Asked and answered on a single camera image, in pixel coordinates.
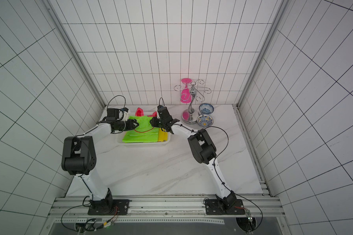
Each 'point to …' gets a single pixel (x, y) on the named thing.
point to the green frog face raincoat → (144, 132)
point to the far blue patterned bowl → (206, 108)
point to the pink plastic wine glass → (186, 94)
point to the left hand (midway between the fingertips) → (135, 126)
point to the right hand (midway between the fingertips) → (145, 122)
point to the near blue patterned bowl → (205, 121)
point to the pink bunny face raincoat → (140, 112)
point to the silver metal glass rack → (190, 116)
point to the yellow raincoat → (162, 135)
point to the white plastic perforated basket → (119, 140)
